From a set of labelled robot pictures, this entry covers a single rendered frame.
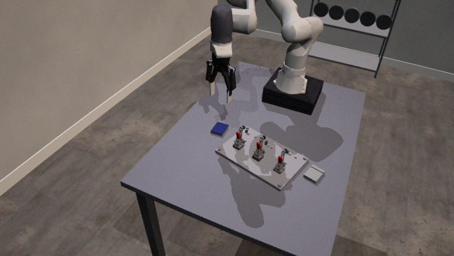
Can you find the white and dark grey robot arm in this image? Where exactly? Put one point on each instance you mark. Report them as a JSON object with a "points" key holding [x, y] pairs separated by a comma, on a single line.
{"points": [[295, 29]]}

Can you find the blue rectangular block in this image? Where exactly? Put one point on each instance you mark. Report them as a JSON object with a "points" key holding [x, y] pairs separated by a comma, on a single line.
{"points": [[219, 129]]}

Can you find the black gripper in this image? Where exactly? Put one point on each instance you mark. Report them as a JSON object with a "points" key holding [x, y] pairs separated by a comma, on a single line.
{"points": [[229, 76]]}

